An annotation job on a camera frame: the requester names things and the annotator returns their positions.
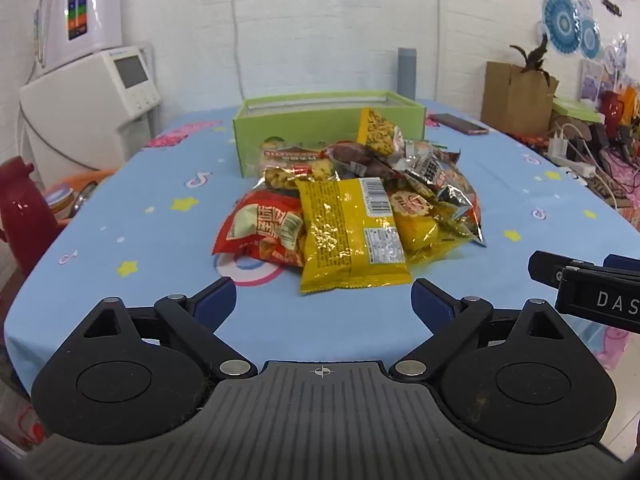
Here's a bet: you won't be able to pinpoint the white red yellow snack bag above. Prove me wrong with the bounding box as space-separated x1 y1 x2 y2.
387 188 471 263

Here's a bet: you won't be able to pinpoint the clear bag yellow twists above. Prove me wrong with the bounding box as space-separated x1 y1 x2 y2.
258 146 338 192

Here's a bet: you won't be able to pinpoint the white power strip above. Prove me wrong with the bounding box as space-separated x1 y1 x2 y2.
548 155 597 179

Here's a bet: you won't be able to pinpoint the silver foil snack bag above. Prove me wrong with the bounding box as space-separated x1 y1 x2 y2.
396 140 486 247

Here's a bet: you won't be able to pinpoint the brown cardboard box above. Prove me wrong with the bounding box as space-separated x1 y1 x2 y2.
480 61 559 138

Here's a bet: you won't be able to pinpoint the black smartphone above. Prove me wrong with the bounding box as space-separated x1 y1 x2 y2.
430 113 489 136

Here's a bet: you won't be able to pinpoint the red kettle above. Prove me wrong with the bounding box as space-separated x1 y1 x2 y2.
0 156 62 276

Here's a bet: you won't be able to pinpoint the orange plastic basin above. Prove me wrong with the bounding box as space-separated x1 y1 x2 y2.
42 169 116 226

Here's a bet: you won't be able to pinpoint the yellow patterned snack packet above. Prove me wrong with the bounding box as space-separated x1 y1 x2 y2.
356 107 405 157

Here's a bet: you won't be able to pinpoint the dark red sausage packet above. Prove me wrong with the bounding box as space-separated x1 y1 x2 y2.
326 141 399 181

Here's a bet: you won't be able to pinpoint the blue paper fan decoration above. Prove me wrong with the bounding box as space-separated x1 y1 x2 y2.
542 0 582 54

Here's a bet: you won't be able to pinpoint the white appliance with screen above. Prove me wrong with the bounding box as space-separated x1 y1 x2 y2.
20 47 160 188

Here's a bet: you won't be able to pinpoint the green cardboard box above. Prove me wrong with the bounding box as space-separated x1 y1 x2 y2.
233 91 426 178

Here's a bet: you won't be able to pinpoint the white wall-mounted purifier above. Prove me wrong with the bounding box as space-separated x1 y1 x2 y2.
35 0 124 74

